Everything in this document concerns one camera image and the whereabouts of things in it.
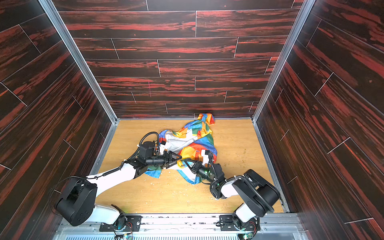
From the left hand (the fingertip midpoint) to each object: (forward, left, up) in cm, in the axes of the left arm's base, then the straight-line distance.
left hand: (181, 160), depth 79 cm
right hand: (+1, -3, -1) cm, 3 cm away
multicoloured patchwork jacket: (+17, -8, -9) cm, 21 cm away
